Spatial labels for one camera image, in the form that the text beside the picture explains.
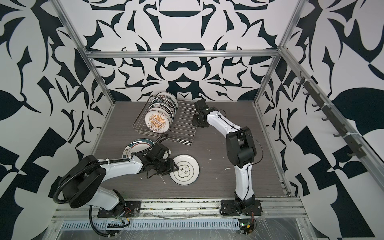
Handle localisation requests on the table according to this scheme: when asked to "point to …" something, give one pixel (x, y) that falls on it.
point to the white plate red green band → (140, 145)
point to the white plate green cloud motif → (188, 170)
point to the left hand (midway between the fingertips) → (179, 167)
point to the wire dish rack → (183, 129)
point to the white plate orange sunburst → (157, 121)
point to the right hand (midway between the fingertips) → (197, 121)
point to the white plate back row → (165, 107)
